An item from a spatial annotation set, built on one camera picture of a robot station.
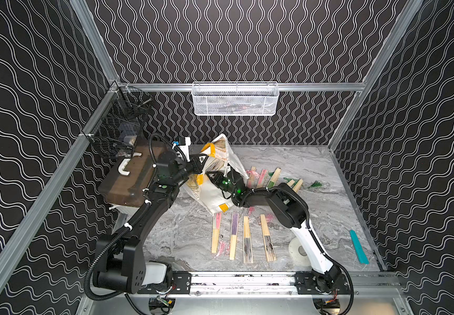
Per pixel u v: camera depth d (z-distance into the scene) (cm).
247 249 82
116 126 92
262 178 106
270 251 82
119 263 41
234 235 86
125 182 87
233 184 80
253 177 106
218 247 83
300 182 103
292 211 61
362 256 81
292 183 103
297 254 81
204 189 97
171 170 61
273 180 104
